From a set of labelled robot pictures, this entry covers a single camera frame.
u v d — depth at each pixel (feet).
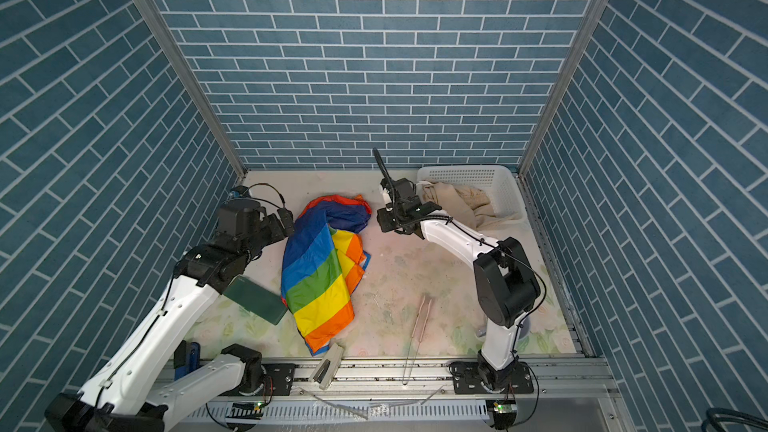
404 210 2.29
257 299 2.79
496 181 3.64
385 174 2.22
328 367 2.42
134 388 1.26
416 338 2.63
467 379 2.41
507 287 1.58
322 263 2.77
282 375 2.45
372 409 2.32
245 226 1.82
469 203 3.45
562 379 2.48
